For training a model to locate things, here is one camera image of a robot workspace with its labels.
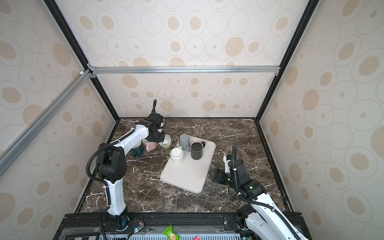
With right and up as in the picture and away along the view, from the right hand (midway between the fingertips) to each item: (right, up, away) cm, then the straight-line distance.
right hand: (215, 173), depth 78 cm
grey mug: (-17, +15, +16) cm, 28 cm away
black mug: (-10, +11, +12) cm, 19 cm away
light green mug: (-28, +15, +16) cm, 36 cm away
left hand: (-31, +20, +17) cm, 40 cm away
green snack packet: (-22, -25, -10) cm, 35 cm away
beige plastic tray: (-13, -4, +11) cm, 18 cm away
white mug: (-22, +7, +11) cm, 26 cm away
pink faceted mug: (-39, +13, +14) cm, 43 cm away
